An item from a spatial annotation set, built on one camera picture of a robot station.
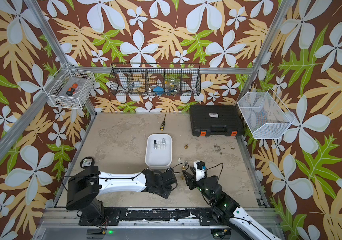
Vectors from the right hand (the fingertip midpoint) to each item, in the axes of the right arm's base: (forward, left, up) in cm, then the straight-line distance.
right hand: (185, 169), depth 78 cm
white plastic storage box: (+17, +16, -11) cm, 26 cm away
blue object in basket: (+45, +15, +17) cm, 51 cm away
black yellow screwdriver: (+43, +14, -11) cm, 46 cm away
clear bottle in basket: (+47, +6, +21) cm, 52 cm away
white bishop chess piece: (+11, +2, -10) cm, 15 cm away
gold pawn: (+21, -3, -11) cm, 24 cm away
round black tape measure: (+10, +61, -10) cm, 62 cm away
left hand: (-8, +8, -10) cm, 15 cm away
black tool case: (+43, -26, -7) cm, 51 cm away
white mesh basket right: (+25, -46, +15) cm, 54 cm away
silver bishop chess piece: (+24, +13, -9) cm, 29 cm away
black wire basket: (+55, +18, +20) cm, 61 cm away
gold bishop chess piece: (+6, 0, -10) cm, 12 cm away
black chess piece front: (+20, +18, -9) cm, 29 cm away
